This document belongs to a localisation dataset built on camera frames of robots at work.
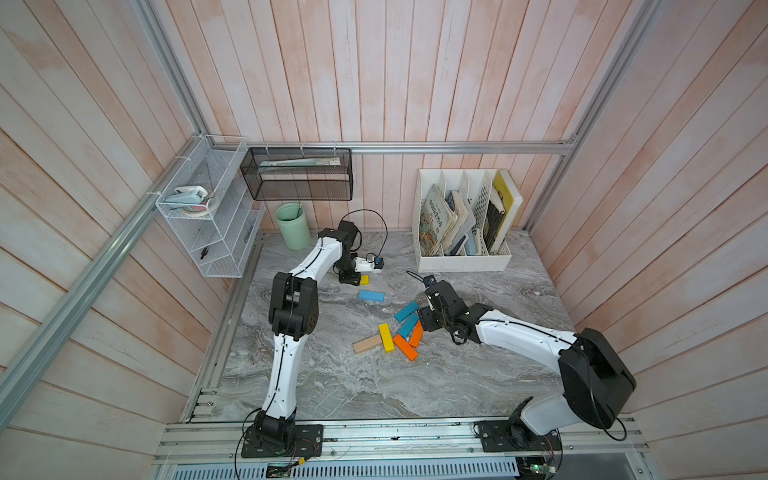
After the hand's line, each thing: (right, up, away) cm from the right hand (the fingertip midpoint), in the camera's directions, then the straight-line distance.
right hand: (429, 308), depth 91 cm
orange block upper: (-4, -8, 0) cm, 9 cm away
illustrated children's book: (+5, +30, +11) cm, 32 cm away
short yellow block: (-20, +8, +9) cm, 24 cm away
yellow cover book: (+27, +38, +5) cm, 47 cm away
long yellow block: (-13, -9, 0) cm, 16 cm away
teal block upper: (-6, -2, +7) cm, 10 cm away
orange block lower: (-7, -12, -2) cm, 14 cm away
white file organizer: (+13, +28, +9) cm, 33 cm away
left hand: (-25, +9, +11) cm, 29 cm away
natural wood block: (-19, -11, 0) cm, 22 cm away
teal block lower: (-6, -6, +4) cm, 9 cm away
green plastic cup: (-47, +28, +16) cm, 57 cm away
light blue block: (-18, +3, +11) cm, 21 cm away
